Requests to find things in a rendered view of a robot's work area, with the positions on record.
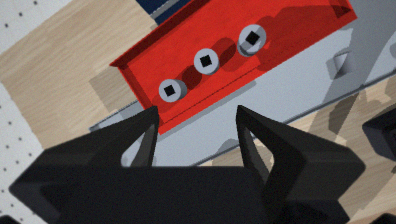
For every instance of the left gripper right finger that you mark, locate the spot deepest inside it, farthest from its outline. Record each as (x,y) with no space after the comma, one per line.
(306,166)

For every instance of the red rimmed tray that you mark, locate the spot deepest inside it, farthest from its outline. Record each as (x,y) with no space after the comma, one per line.
(168,51)

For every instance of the dark blue square post with white band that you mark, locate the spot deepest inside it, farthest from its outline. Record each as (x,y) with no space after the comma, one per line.
(161,10)

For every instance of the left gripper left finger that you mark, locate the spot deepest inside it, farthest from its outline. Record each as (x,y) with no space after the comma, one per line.
(105,147)

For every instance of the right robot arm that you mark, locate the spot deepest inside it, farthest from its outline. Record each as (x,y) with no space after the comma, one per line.
(389,133)

